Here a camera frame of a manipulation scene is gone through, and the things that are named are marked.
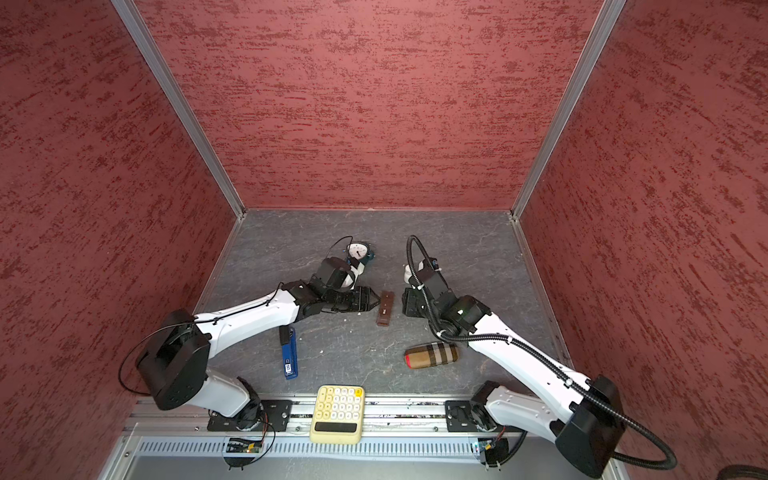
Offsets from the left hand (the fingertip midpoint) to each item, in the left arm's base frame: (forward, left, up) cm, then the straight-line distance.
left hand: (372, 307), depth 83 cm
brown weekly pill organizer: (+4, -3, -8) cm, 9 cm away
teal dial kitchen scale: (+24, +6, -6) cm, 25 cm away
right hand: (-2, -10, +5) cm, 12 cm away
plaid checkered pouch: (-11, -17, -6) cm, 21 cm away
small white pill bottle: (+15, -10, -4) cm, 18 cm away
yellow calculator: (-26, +7, -7) cm, 27 cm away
